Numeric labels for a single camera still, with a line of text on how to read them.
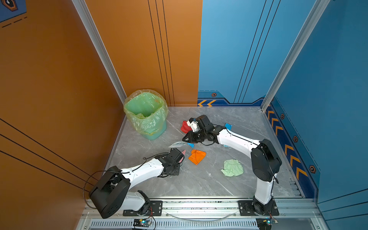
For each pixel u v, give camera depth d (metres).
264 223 0.71
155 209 0.74
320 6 0.70
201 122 0.70
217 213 0.72
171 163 0.66
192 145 0.96
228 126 1.06
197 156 0.91
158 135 1.01
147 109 1.00
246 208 0.72
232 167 0.85
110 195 0.42
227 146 0.61
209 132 0.67
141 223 0.71
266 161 0.49
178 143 0.84
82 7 0.70
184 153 0.93
